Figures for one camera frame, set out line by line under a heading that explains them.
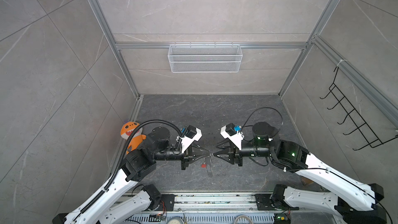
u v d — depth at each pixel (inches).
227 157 20.5
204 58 39.7
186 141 18.8
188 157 18.8
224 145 22.6
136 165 17.1
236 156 19.3
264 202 28.9
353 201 15.6
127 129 35.4
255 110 17.5
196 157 21.1
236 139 19.6
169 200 28.8
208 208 28.7
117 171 16.6
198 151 20.7
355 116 26.5
